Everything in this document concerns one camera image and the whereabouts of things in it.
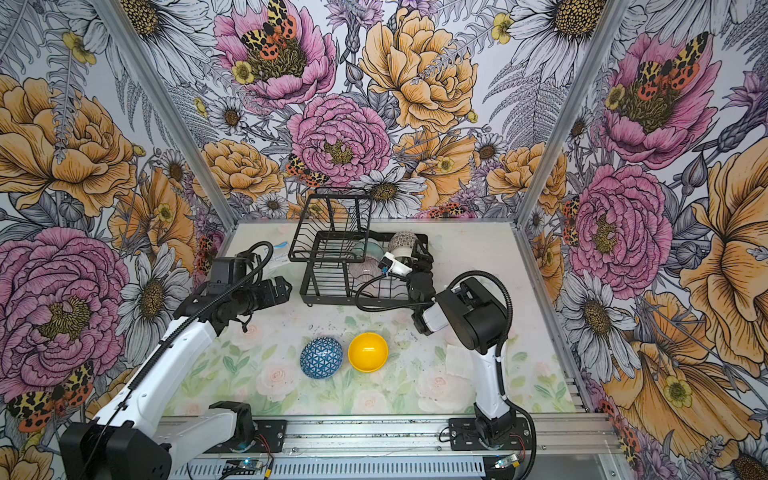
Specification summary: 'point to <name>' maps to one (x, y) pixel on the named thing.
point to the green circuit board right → (511, 461)
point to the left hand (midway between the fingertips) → (275, 300)
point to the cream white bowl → (403, 254)
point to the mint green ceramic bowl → (374, 249)
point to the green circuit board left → (242, 467)
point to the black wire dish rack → (344, 261)
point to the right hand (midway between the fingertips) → (416, 250)
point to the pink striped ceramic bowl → (360, 273)
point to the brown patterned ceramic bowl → (404, 238)
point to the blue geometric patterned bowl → (321, 357)
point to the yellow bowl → (368, 352)
